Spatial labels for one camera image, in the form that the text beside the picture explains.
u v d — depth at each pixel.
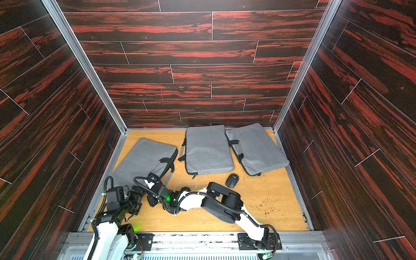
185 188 0.92
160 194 0.65
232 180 0.93
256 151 1.02
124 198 0.69
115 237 0.56
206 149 1.04
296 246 0.73
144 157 0.99
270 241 0.71
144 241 0.73
